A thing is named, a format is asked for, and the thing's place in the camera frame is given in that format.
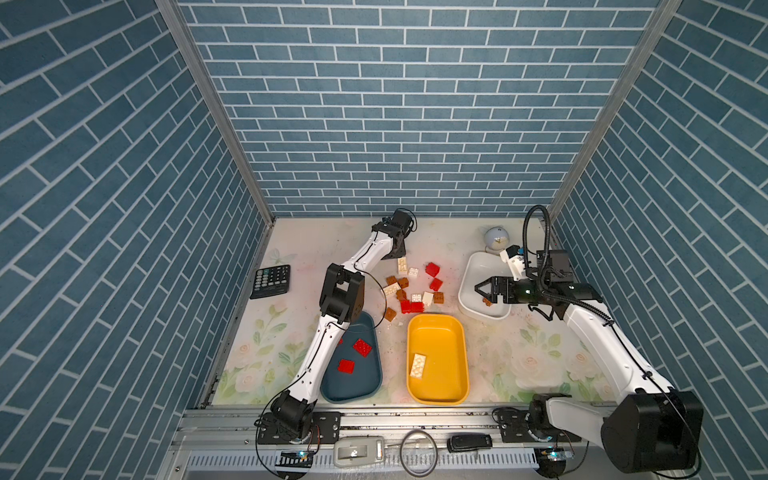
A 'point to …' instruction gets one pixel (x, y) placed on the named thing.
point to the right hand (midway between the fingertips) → (486, 284)
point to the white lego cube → (427, 298)
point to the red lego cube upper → (432, 269)
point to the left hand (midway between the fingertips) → (392, 251)
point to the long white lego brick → (402, 264)
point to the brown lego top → (487, 302)
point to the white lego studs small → (416, 297)
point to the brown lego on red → (401, 295)
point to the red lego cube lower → (435, 284)
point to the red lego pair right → (417, 307)
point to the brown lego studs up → (390, 280)
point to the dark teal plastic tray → (366, 381)
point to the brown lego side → (403, 282)
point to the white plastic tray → (477, 268)
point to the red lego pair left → (406, 306)
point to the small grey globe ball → (496, 238)
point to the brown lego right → (438, 297)
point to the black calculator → (271, 281)
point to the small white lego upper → (413, 271)
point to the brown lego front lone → (390, 314)
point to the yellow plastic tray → (444, 339)
